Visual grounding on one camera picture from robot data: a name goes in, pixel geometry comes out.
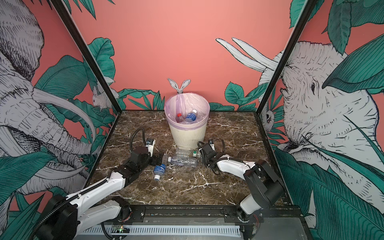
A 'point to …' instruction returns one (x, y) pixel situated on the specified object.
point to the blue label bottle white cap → (159, 170)
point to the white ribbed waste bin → (187, 139)
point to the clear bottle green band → (182, 153)
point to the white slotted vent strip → (167, 230)
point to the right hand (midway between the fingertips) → (207, 156)
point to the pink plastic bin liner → (182, 103)
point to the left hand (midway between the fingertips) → (156, 148)
